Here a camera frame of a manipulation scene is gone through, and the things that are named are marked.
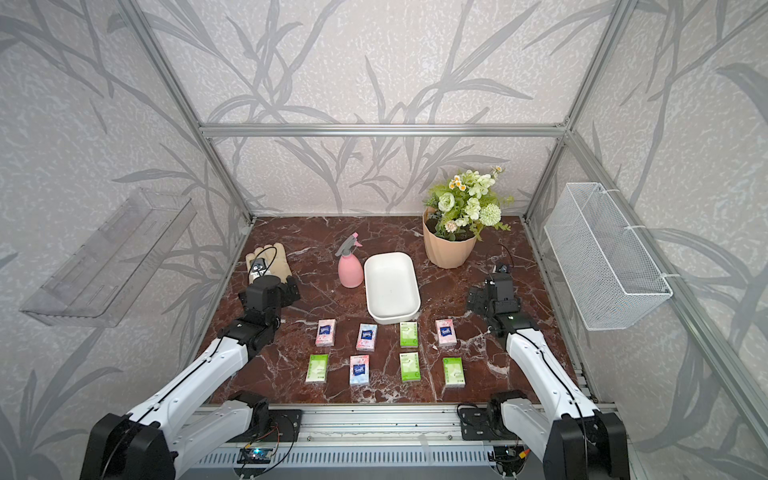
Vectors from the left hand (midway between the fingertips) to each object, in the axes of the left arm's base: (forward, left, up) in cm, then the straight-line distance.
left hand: (276, 280), depth 84 cm
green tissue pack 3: (-22, -50, -11) cm, 56 cm away
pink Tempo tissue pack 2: (-11, -26, -13) cm, 31 cm away
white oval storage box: (+6, -33, -14) cm, 36 cm away
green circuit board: (-39, 0, -16) cm, 43 cm away
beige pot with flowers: (+16, -51, +11) cm, 55 cm away
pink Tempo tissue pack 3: (-10, -49, -11) cm, 51 cm away
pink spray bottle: (+8, -19, -6) cm, 22 cm away
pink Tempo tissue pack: (-10, -14, -12) cm, 21 cm away
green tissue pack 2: (-20, -38, -12) cm, 45 cm away
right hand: (-2, -61, -3) cm, 61 cm away
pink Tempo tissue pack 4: (-20, -24, -13) cm, 34 cm away
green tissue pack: (-11, -38, -12) cm, 41 cm away
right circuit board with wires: (-40, -62, -17) cm, 76 cm away
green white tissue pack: (-20, -13, -13) cm, 27 cm away
